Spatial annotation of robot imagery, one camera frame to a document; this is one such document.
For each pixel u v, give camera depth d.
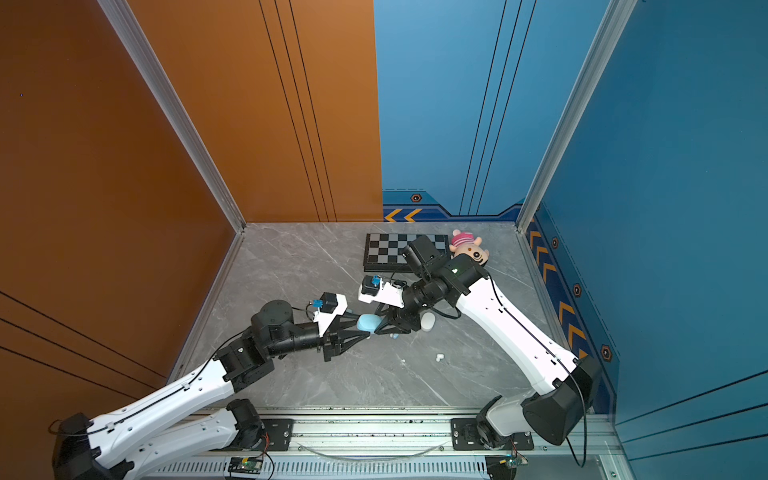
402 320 0.56
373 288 0.56
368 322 0.64
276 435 0.74
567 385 0.38
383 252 1.08
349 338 0.61
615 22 0.71
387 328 0.61
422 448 0.72
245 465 0.72
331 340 0.58
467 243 1.05
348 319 0.64
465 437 0.72
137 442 0.43
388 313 0.58
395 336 0.89
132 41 0.73
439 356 0.85
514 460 0.70
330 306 0.56
